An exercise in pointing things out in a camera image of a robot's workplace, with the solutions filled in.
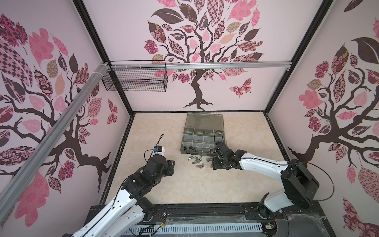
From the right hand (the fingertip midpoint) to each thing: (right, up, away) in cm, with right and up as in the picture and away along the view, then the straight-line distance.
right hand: (214, 163), depth 88 cm
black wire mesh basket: (-50, +56, +7) cm, 75 cm away
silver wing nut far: (-15, +2, +5) cm, 16 cm away
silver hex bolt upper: (-4, +1, +4) cm, 6 cm away
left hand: (-25, +2, -12) cm, 28 cm away
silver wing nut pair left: (-11, 0, +4) cm, 12 cm away
